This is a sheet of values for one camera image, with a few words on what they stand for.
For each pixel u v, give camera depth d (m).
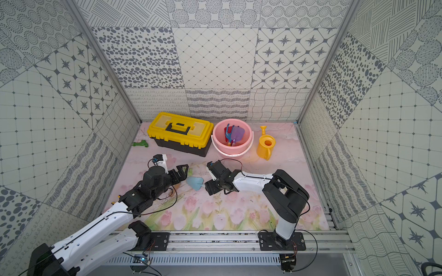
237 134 1.00
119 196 0.86
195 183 0.91
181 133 0.93
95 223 0.47
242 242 0.76
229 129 1.01
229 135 1.00
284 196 0.47
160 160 0.70
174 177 0.69
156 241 0.73
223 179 0.68
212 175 0.73
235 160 0.84
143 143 1.07
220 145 0.87
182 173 0.71
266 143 0.95
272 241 0.73
